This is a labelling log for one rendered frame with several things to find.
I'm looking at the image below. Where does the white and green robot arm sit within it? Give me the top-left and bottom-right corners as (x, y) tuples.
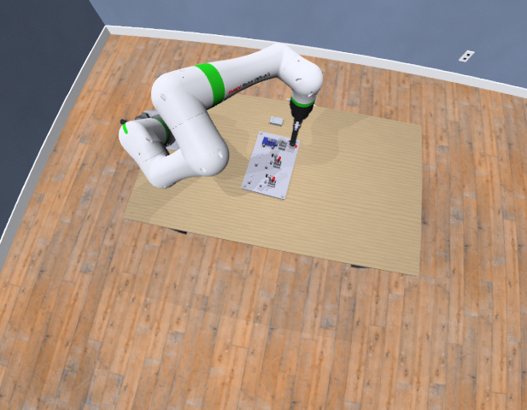
(119, 43), (323, 189)

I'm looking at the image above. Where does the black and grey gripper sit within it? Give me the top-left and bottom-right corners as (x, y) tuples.
(289, 111), (309, 150)

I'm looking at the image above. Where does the blue rectangular block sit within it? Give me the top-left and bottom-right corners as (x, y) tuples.
(262, 137), (276, 148)

